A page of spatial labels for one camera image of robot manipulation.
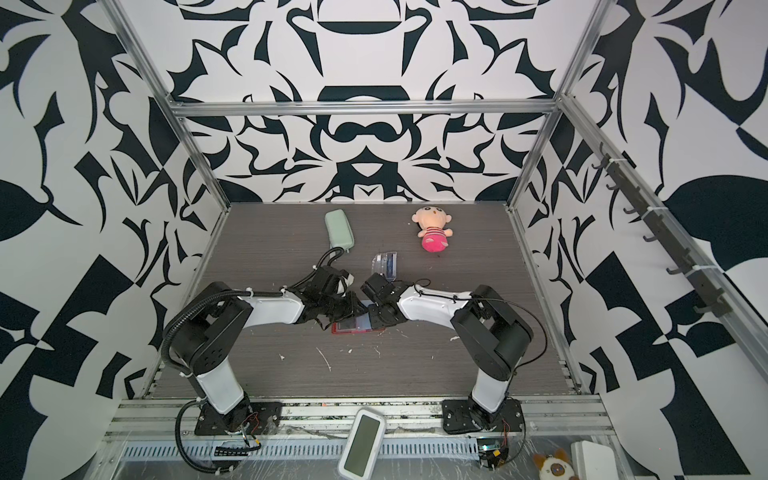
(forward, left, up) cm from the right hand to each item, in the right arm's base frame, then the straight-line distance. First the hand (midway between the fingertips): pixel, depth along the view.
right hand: (379, 317), depth 90 cm
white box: (-35, -47, +2) cm, 58 cm away
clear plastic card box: (+18, -2, +2) cm, 18 cm away
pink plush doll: (+33, -19, +5) cm, 38 cm away
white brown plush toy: (-36, -39, +2) cm, 53 cm away
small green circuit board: (-31, -26, -2) cm, 41 cm away
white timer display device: (-33, +4, +5) cm, 34 cm away
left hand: (+3, +2, +3) cm, 4 cm away
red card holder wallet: (-2, +6, 0) cm, 7 cm away
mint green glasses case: (+32, +14, +3) cm, 35 cm away
